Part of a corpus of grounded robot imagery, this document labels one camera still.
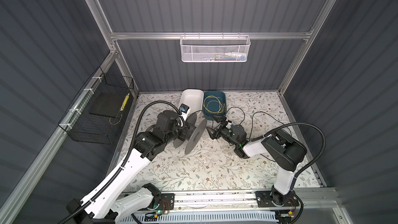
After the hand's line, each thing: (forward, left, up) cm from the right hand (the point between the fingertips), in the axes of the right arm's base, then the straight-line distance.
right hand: (209, 122), depth 83 cm
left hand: (-7, +11, +10) cm, 16 cm away
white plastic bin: (+30, +10, -14) cm, 34 cm away
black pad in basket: (+1, +49, +14) cm, 51 cm away
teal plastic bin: (+28, -5, -16) cm, 32 cm away
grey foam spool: (-11, +7, +5) cm, 14 cm away
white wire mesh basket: (+68, -6, +4) cm, 69 cm away
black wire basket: (-4, +54, +12) cm, 55 cm away
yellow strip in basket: (+5, +43, +12) cm, 45 cm away
